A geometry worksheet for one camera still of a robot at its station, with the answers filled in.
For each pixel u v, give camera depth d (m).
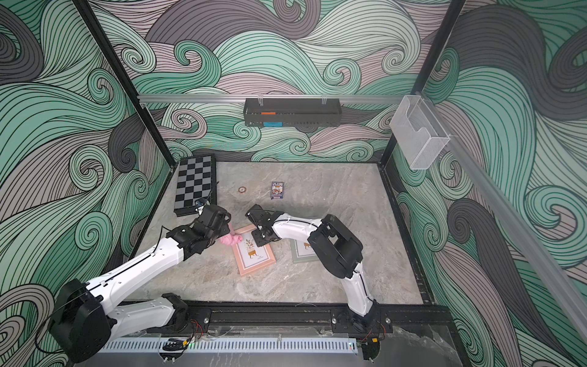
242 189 1.10
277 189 1.07
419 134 0.76
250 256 0.87
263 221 0.73
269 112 0.95
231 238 0.81
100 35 0.76
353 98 0.95
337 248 0.51
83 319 0.38
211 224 0.63
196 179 1.10
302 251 0.88
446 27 0.74
